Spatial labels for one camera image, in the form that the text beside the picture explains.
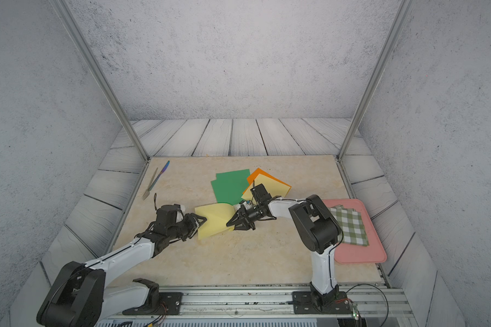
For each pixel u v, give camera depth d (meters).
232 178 1.12
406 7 0.70
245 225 0.82
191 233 0.79
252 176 1.12
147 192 1.05
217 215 0.88
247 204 0.89
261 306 0.73
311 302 0.67
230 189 1.08
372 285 0.78
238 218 0.82
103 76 0.88
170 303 0.73
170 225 0.70
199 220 0.81
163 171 1.15
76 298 0.41
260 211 0.75
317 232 0.52
